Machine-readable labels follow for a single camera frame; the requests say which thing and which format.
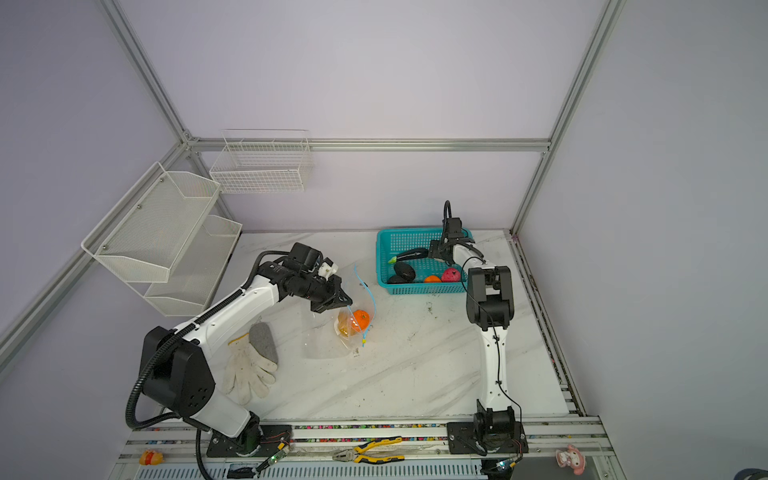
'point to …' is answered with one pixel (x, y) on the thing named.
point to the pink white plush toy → (572, 457)
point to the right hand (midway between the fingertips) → (441, 248)
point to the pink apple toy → (451, 275)
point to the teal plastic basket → (393, 241)
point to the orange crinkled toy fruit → (360, 321)
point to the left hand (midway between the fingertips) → (351, 302)
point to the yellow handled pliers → (351, 455)
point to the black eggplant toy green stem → (413, 254)
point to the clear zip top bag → (321, 333)
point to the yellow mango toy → (344, 323)
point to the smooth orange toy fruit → (432, 279)
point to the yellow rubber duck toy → (151, 457)
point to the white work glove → (247, 367)
